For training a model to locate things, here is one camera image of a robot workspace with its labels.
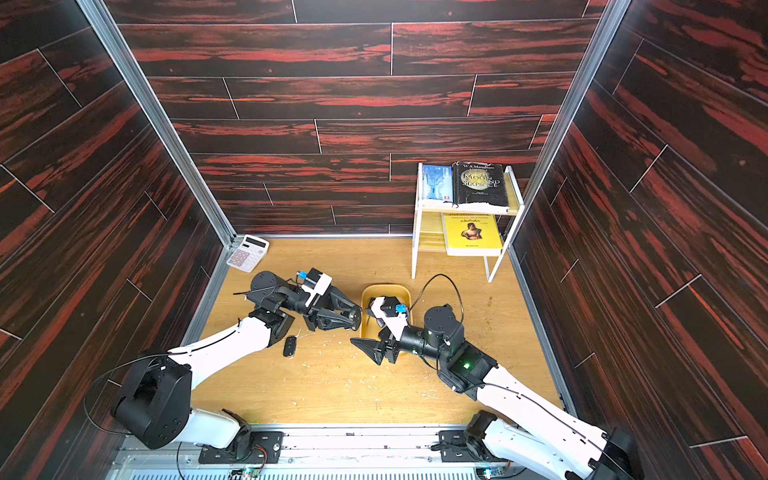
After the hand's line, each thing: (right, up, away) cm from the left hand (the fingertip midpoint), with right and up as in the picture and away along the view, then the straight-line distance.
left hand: (354, 322), depth 64 cm
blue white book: (+23, +37, +25) cm, 50 cm away
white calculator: (-45, +17, +49) cm, 69 cm away
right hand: (+3, 0, +3) cm, 4 cm away
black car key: (-22, -12, +25) cm, 35 cm away
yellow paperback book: (+35, +22, +31) cm, 52 cm away
